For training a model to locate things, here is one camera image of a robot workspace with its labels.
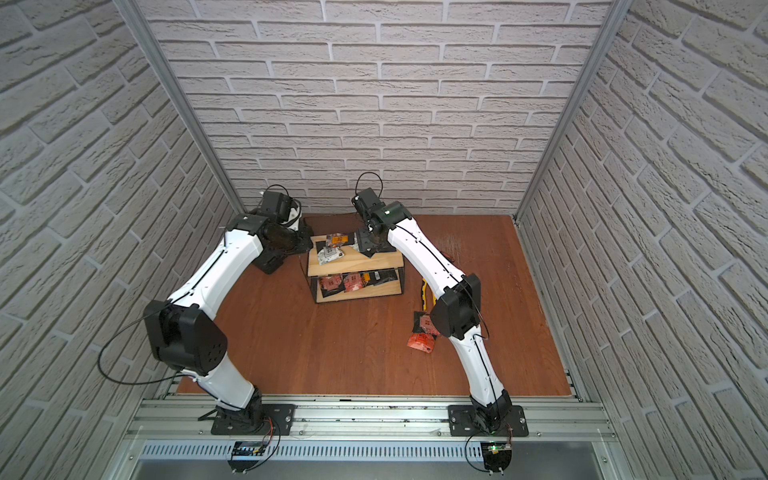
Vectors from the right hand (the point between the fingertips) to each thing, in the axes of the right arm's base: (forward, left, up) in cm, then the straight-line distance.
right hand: (379, 238), depth 89 cm
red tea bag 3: (-5, +10, -16) cm, 20 cm away
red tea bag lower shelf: (-5, +17, -16) cm, 24 cm away
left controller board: (-50, +36, -21) cm, 65 cm away
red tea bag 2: (-20, -12, -18) cm, 30 cm away
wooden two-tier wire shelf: (-9, +13, -3) cm, 16 cm away
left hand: (-1, +19, +3) cm, 20 cm away
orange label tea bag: (+1, +12, -1) cm, 12 cm away
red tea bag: (-26, -11, -19) cm, 34 cm away
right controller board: (-54, -26, -20) cm, 64 cm away
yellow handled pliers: (-12, -15, -18) cm, 27 cm away
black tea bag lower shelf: (-3, +1, -17) cm, 17 cm away
